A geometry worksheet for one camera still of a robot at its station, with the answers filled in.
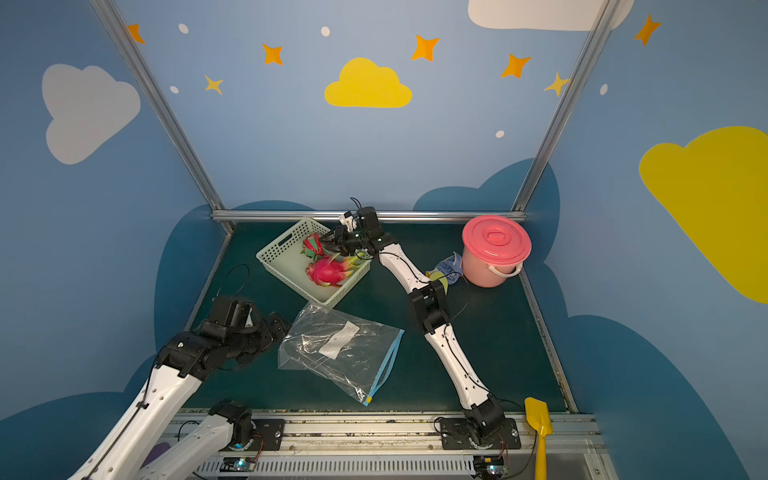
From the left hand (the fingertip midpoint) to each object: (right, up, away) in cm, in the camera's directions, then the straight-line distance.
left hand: (286, 332), depth 75 cm
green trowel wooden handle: (+44, +12, +30) cm, 54 cm away
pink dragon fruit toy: (+6, +15, +23) cm, 28 cm away
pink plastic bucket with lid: (+59, +22, +15) cm, 64 cm away
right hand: (+5, +25, +22) cm, 33 cm away
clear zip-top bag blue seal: (+15, -9, +13) cm, 22 cm away
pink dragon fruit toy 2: (-1, +23, +29) cm, 37 cm away
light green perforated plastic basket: (-13, +18, +35) cm, 41 cm away
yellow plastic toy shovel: (+65, -22, +2) cm, 69 cm away
